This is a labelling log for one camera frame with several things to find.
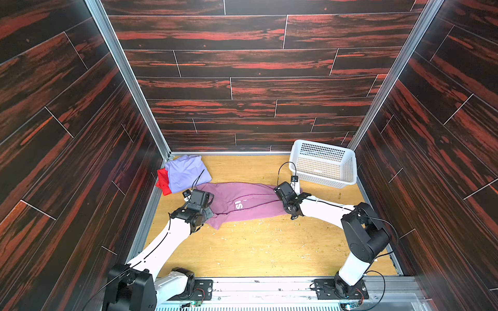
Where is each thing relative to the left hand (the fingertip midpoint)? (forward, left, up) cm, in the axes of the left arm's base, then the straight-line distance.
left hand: (207, 211), depth 87 cm
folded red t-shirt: (+19, +28, -4) cm, 34 cm away
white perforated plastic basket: (+37, -63, -8) cm, 74 cm away
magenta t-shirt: (+10, -12, -8) cm, 17 cm away
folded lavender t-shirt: (+25, +17, -2) cm, 30 cm away
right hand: (+11, -43, -2) cm, 45 cm away
